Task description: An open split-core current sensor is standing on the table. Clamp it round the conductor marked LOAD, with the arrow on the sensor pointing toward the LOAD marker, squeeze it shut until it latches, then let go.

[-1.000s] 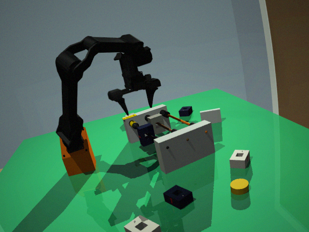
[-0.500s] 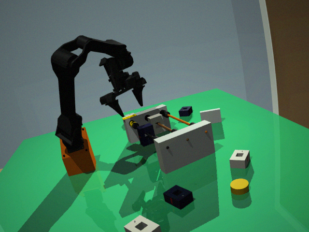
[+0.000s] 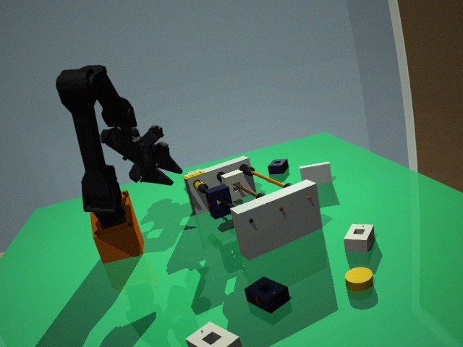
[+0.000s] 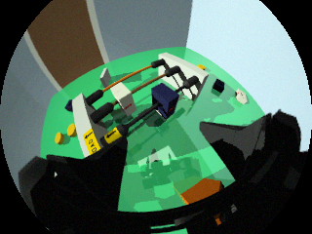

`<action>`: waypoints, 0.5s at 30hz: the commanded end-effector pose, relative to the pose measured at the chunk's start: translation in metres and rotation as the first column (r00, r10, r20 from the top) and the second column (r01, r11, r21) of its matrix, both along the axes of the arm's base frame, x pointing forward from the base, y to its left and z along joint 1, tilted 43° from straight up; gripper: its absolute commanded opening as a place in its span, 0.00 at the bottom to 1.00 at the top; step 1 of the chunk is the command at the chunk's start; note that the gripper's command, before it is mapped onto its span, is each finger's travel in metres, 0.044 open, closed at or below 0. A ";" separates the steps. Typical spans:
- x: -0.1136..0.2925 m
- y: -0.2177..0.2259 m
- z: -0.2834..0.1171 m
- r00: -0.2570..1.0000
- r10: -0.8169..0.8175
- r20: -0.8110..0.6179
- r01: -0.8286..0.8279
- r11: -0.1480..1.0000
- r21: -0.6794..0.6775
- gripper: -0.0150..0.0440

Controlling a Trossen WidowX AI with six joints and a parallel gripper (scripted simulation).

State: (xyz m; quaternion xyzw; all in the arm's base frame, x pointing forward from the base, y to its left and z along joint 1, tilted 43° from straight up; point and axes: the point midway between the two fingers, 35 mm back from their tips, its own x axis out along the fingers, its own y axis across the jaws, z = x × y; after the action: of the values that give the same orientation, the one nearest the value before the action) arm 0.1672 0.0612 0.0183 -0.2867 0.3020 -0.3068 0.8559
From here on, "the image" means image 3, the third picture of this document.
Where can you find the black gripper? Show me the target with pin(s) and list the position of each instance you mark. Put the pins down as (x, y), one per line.
(146, 163)

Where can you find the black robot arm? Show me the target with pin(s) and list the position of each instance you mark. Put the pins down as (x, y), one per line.
(78, 90)

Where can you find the yellow round disc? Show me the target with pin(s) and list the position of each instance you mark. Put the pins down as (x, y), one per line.
(359, 279)

